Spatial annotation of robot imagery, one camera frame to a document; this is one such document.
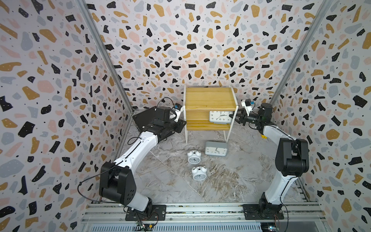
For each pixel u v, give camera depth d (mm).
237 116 809
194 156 870
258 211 730
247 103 785
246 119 816
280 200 616
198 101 798
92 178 403
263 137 716
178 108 722
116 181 445
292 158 517
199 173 802
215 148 914
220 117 898
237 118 834
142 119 1125
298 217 736
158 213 737
